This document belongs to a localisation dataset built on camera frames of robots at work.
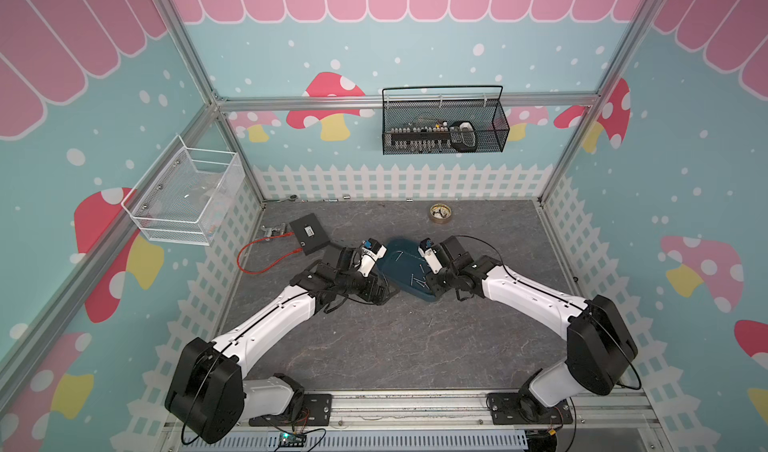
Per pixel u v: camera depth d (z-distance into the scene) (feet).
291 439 2.39
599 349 1.42
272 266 3.37
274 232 3.58
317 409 2.44
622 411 2.50
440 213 3.78
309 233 3.56
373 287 2.30
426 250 2.55
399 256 3.37
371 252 2.37
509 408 2.44
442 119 3.09
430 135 3.01
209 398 1.31
